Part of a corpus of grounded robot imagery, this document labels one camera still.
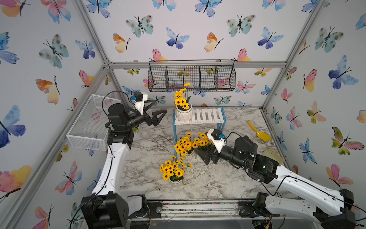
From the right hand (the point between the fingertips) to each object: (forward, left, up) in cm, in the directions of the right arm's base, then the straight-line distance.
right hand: (203, 140), depth 61 cm
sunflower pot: (-7, +14, -18) cm, 24 cm away
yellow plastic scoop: (+26, -46, -34) cm, 63 cm away
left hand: (+15, +20, +5) cm, 26 cm away
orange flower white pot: (+18, +41, -21) cm, 50 cm away
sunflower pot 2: (+6, +9, -17) cm, 20 cm away
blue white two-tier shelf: (+17, -1, -7) cm, 18 cm away
